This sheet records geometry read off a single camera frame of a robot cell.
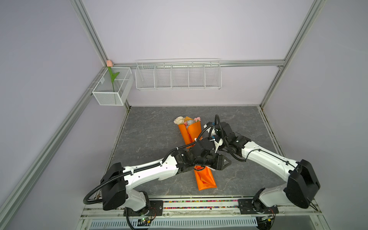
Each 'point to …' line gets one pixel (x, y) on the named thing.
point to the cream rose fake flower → (179, 120)
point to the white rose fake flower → (189, 122)
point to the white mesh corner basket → (114, 86)
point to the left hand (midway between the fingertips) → (227, 166)
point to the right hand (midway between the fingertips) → (199, 145)
